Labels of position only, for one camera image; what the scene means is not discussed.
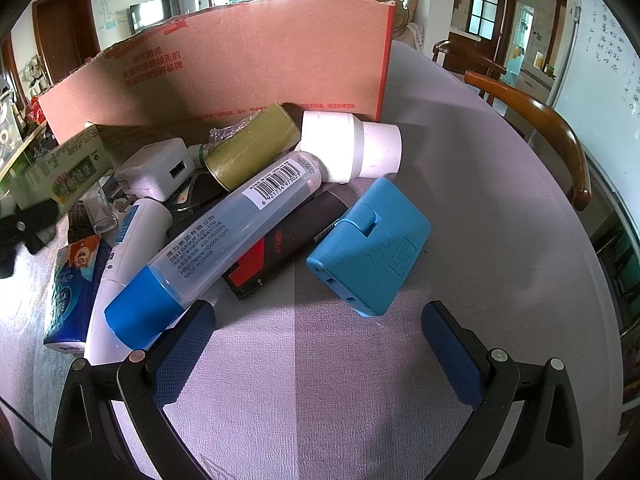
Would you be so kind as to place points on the white plastic tube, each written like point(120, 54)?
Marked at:
point(135, 230)

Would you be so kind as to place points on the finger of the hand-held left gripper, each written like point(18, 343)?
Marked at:
point(35, 222)

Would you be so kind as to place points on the wooden chair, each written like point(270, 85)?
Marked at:
point(550, 125)
point(465, 57)

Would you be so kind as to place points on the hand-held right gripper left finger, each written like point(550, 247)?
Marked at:
point(185, 345)

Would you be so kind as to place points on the clear glue stick blue cap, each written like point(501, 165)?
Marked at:
point(215, 230)

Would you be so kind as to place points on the wooden door with window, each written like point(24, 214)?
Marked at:
point(482, 5)

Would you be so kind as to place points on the blue tissue packet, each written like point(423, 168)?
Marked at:
point(70, 290)

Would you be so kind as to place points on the white power adapter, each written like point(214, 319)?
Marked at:
point(150, 165)

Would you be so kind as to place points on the whiteboard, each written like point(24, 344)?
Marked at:
point(600, 100)

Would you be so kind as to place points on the brown wooden door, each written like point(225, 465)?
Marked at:
point(65, 30)

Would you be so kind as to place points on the cloth covered desktop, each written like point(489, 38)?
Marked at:
point(320, 360)

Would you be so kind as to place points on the white plastic pipe fitting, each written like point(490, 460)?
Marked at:
point(345, 145)

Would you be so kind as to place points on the brown cardboard box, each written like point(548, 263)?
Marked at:
point(225, 60)

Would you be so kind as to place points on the olive green metal can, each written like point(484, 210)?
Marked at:
point(250, 150)

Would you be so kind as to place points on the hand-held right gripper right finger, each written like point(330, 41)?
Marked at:
point(450, 350)

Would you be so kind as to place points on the blue plastic charger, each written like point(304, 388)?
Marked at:
point(370, 250)

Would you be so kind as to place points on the green and white carton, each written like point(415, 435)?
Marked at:
point(60, 165)

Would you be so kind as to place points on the wall television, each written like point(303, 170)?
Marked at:
point(149, 16)

